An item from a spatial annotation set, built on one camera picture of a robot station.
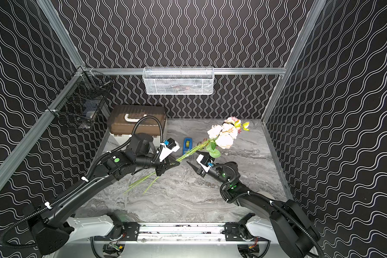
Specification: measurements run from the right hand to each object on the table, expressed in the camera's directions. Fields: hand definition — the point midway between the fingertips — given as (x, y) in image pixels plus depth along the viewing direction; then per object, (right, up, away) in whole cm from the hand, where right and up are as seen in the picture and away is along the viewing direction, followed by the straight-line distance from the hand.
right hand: (193, 153), depth 74 cm
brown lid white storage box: (-39, +16, +19) cm, 47 cm away
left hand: (-6, -2, -6) cm, 9 cm away
